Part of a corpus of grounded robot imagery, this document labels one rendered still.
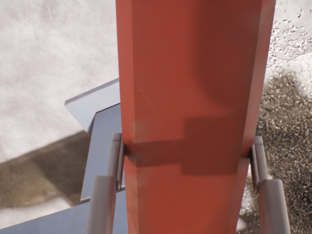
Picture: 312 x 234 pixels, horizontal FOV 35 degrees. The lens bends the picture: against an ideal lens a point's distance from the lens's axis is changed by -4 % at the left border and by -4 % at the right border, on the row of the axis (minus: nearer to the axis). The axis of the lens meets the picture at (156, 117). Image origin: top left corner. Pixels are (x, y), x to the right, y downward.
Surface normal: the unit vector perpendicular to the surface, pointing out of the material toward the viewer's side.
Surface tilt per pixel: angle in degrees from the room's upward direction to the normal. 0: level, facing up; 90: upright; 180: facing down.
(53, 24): 0
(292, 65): 2
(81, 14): 0
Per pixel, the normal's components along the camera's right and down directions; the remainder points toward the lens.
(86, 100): -0.04, 0.66
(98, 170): -0.47, -0.67
